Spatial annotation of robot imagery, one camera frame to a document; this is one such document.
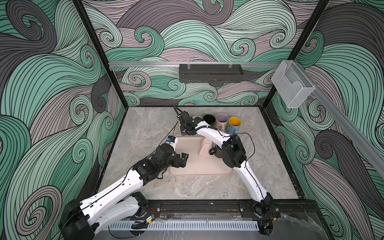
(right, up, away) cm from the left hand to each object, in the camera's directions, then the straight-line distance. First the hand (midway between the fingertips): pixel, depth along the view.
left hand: (181, 153), depth 77 cm
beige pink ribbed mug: (+26, +16, +20) cm, 36 cm away
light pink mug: (+15, +2, +10) cm, 18 cm away
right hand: (+2, +11, +23) cm, 26 cm away
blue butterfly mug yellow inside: (+34, +14, +20) cm, 42 cm away
